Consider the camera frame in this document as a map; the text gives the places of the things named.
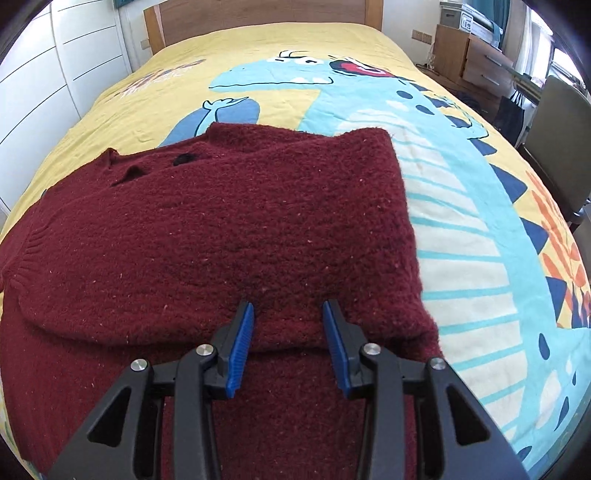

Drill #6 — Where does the dark red knit sweater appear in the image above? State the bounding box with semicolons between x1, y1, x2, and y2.
1;124;439;479

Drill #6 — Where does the grey chair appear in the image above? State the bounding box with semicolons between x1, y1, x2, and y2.
518;76;591;231

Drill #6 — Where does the white wardrobe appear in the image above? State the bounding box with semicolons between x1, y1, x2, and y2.
1;1;131;214

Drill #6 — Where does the teal curtain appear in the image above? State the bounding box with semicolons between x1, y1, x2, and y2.
468;0;511;31

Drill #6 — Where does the wooden drawer cabinet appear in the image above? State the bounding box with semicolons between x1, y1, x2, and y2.
432;24;513;122

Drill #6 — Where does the printer on cabinet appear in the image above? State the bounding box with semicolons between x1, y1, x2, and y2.
440;1;503;48

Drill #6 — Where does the yellow dinosaur print bedspread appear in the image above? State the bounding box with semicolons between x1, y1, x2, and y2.
1;23;590;479

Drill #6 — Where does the wooden bed headboard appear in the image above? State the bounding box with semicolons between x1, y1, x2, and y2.
143;0;384;53

